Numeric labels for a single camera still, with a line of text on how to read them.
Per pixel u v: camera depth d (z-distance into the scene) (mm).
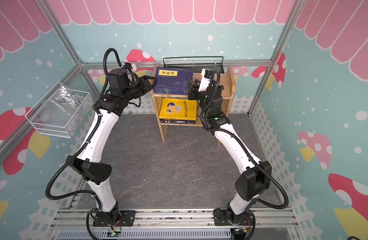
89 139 477
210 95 516
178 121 845
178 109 855
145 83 622
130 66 631
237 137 495
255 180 429
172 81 701
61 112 724
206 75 565
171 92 689
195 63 892
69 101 745
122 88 544
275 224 742
